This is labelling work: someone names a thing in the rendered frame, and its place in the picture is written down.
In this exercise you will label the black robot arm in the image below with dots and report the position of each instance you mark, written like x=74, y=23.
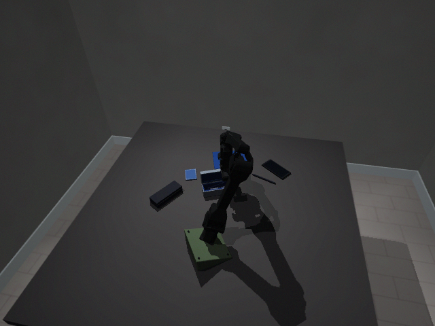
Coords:
x=239, y=170

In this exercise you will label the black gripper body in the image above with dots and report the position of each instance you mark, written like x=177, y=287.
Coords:
x=224, y=163

